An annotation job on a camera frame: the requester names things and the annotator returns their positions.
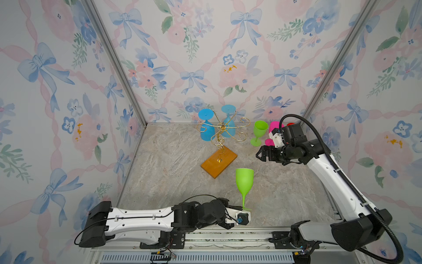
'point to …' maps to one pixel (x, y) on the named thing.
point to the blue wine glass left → (207, 130)
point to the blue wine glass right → (228, 130)
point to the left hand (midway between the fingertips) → (240, 203)
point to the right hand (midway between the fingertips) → (264, 154)
